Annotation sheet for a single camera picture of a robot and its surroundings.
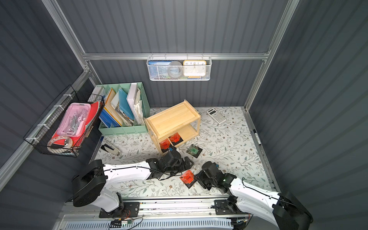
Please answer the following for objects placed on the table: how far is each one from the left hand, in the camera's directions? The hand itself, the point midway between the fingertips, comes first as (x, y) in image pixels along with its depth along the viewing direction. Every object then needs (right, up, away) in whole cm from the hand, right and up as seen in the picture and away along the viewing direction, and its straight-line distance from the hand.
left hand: (189, 166), depth 80 cm
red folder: (-62, +15, -13) cm, 65 cm away
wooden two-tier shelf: (-6, +28, +7) cm, 29 cm away
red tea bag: (-17, +9, +16) cm, 25 cm away
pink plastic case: (-59, +25, -8) cm, 65 cm away
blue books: (-55, +27, +16) cm, 63 cm away
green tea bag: (+3, +5, +16) cm, 17 cm away
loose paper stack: (-32, +35, +9) cm, 48 cm away
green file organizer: (-54, +45, +17) cm, 72 cm away
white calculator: (+23, +30, +35) cm, 51 cm away
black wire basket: (-65, +19, -19) cm, 70 cm away
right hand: (+4, -7, +2) cm, 8 cm away
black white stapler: (-54, +7, +15) cm, 56 cm away
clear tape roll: (-64, +16, -15) cm, 68 cm away
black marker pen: (+52, +13, +27) cm, 60 cm away
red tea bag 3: (0, -9, +3) cm, 9 cm away
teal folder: (-44, +37, +14) cm, 59 cm away
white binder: (-38, +40, +12) cm, 56 cm away
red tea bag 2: (-10, +13, +19) cm, 25 cm away
